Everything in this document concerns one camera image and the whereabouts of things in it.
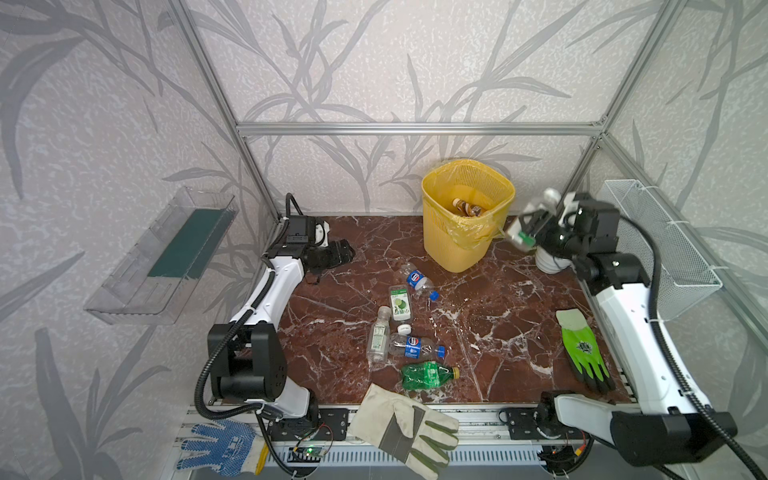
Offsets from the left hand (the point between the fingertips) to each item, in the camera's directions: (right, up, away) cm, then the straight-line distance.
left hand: (347, 246), depth 87 cm
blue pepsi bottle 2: (+20, -28, -6) cm, 35 cm away
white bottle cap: (+17, -25, 0) cm, 30 cm away
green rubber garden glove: (+68, -31, -4) cm, 75 cm away
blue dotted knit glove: (-24, -49, -16) cm, 57 cm away
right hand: (+47, +8, -14) cm, 50 cm away
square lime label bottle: (+15, -18, +6) cm, 24 cm away
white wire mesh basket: (+76, -6, -25) cm, 80 cm away
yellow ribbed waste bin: (+38, +15, +18) cm, 44 cm away
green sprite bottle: (+23, -34, -8) cm, 42 cm away
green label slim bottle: (+10, -26, -4) cm, 28 cm away
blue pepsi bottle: (+21, -12, +9) cm, 26 cm away
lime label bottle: (+44, +2, -15) cm, 47 cm away
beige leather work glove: (+20, -46, -16) cm, 53 cm away
